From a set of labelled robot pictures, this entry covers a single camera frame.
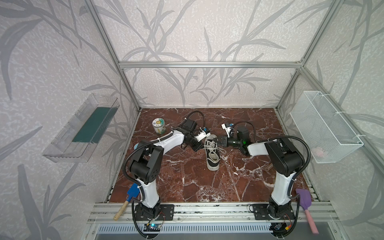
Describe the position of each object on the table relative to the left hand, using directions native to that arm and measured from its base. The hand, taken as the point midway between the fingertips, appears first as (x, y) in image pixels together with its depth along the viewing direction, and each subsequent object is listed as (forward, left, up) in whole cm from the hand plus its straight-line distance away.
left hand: (204, 141), depth 92 cm
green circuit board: (-43, +25, -8) cm, 51 cm away
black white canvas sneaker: (-14, -5, -1) cm, 15 cm away
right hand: (+3, -7, +2) cm, 8 cm away
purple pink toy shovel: (-31, -54, -6) cm, 62 cm away
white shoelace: (-5, -6, -2) cm, 8 cm away
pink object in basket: (-14, -56, +15) cm, 60 cm away
